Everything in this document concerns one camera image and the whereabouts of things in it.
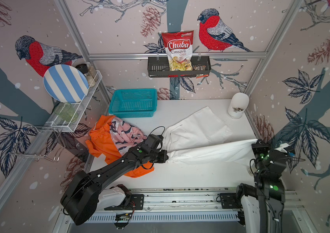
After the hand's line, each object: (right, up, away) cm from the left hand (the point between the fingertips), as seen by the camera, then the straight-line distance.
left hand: (170, 155), depth 81 cm
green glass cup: (-51, +25, -11) cm, 59 cm away
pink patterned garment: (-29, +9, +12) cm, 32 cm away
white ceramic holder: (+52, +32, +24) cm, 65 cm away
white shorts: (+22, +8, +18) cm, 29 cm away
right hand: (+43, +13, -10) cm, 46 cm away
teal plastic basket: (-27, +31, +26) cm, 49 cm away
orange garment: (-45, +4, +12) cm, 47 cm away
